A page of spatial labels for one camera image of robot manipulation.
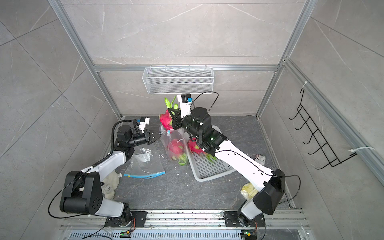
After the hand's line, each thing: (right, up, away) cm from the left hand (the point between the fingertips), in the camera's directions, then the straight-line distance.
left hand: (164, 132), depth 78 cm
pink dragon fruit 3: (+27, -17, +17) cm, 36 cm away
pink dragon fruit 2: (+16, -9, +12) cm, 21 cm away
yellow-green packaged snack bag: (+46, -32, +1) cm, 56 cm away
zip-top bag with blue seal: (-15, -20, +14) cm, 28 cm away
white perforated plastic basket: (+22, -23, +12) cm, 34 cm away
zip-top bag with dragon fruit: (+4, -1, -12) cm, 13 cm away
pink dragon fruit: (+6, -12, +9) cm, 16 cm away
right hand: (+6, +11, -15) cm, 19 cm away
